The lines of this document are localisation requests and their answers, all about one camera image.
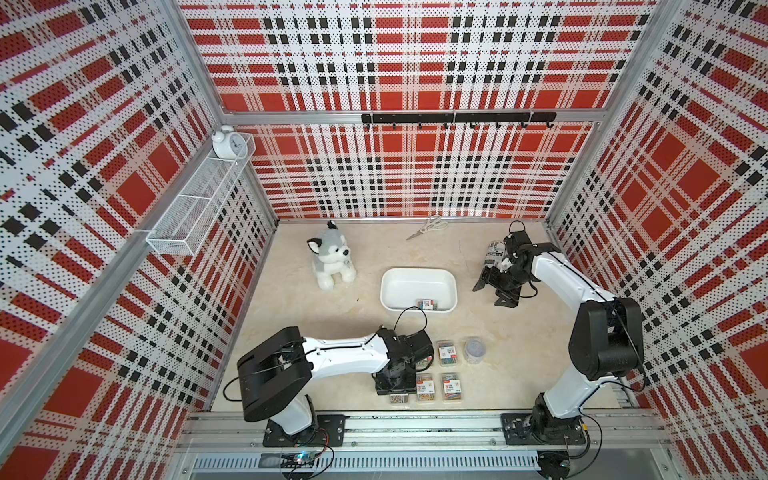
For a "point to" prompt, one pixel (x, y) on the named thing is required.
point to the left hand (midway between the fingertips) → (407, 390)
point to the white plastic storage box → (401, 287)
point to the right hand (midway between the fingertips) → (488, 292)
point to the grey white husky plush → (332, 257)
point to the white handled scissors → (434, 223)
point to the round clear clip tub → (474, 350)
